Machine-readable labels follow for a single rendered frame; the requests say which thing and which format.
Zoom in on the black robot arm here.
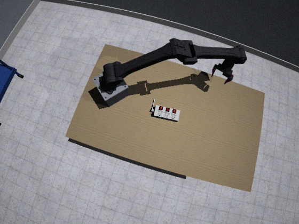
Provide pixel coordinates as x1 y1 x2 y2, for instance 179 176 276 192
99 38 247 94

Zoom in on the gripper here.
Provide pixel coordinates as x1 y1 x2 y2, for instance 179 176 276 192
211 62 233 84

